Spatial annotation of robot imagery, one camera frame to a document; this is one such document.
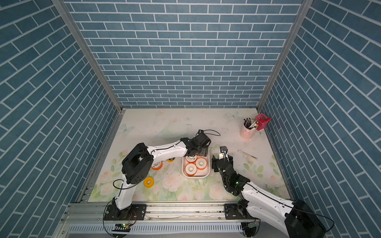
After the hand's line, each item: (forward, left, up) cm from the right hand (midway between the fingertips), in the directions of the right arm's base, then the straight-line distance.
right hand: (219, 156), depth 85 cm
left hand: (+5, +8, -4) cm, 11 cm away
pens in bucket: (+25, -20, +1) cm, 32 cm away
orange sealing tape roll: (0, +17, -7) cm, 18 cm away
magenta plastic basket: (+28, -29, +3) cm, 40 cm away
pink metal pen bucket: (+18, -18, -1) cm, 26 cm away
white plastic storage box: (-9, +11, -7) cm, 16 cm away
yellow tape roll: (-17, +39, -6) cm, 43 cm away
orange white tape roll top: (-2, +11, -7) cm, 13 cm away
